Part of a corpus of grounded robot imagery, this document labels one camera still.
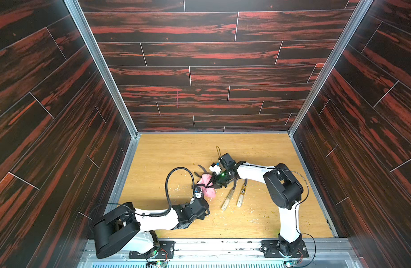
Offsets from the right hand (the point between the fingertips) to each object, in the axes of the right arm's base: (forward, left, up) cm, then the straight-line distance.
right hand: (209, 185), depth 94 cm
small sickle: (+11, +4, 0) cm, 11 cm away
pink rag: (-2, +2, +5) cm, 5 cm away
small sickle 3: (-4, -18, 0) cm, 19 cm away
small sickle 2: (-11, -9, +1) cm, 14 cm away
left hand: (-13, +2, -1) cm, 13 cm away
